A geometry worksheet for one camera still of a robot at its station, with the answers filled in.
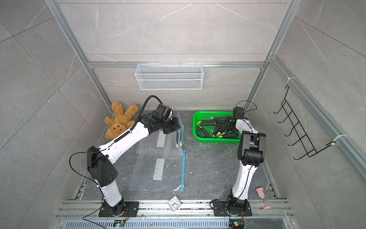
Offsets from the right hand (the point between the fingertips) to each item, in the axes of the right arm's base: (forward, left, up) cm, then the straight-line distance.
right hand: (231, 124), depth 103 cm
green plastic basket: (+1, +11, -3) cm, 12 cm away
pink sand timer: (-50, -8, -5) cm, 51 cm away
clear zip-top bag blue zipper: (-13, +43, -3) cm, 45 cm away
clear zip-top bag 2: (-31, +48, -6) cm, 58 cm away
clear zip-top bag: (-12, +54, -5) cm, 55 cm away
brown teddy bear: (+3, +81, +2) cm, 81 cm away
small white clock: (-50, +40, -4) cm, 64 cm away
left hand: (-14, +34, +18) cm, 41 cm away
